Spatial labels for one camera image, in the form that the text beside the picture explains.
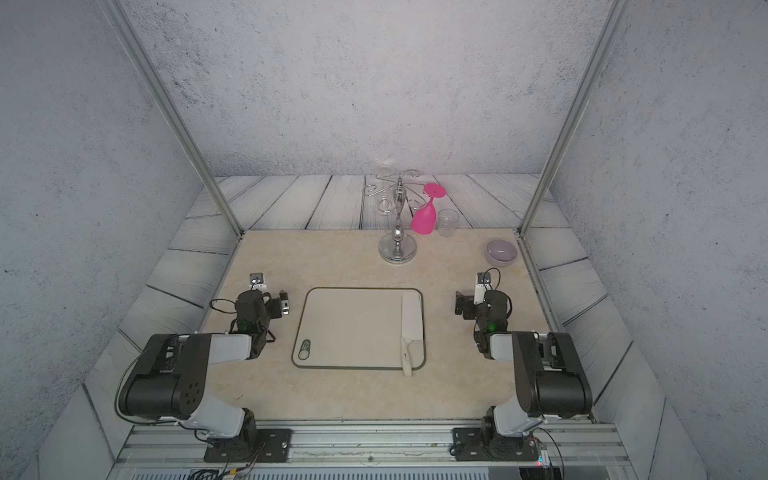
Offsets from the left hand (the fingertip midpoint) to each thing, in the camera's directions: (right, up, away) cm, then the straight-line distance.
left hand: (271, 292), depth 95 cm
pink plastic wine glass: (+49, +24, +8) cm, 55 cm away
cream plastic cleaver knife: (+44, -11, -1) cm, 45 cm away
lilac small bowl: (+77, +12, +14) cm, 79 cm away
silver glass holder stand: (+41, +29, +2) cm, 50 cm away
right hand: (+64, +1, -1) cm, 64 cm away
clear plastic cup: (+59, +25, +25) cm, 69 cm away
